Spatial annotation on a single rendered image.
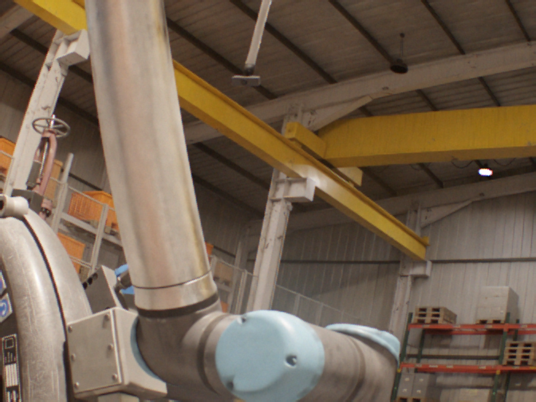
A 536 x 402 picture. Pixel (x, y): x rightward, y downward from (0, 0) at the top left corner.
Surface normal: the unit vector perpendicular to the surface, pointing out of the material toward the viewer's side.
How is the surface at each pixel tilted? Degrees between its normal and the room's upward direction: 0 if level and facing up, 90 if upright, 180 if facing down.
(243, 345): 90
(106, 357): 90
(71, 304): 55
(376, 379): 92
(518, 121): 90
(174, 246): 107
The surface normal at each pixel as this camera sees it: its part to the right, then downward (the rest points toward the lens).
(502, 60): -0.57, -0.35
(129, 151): -0.14, 0.17
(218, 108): 0.80, -0.04
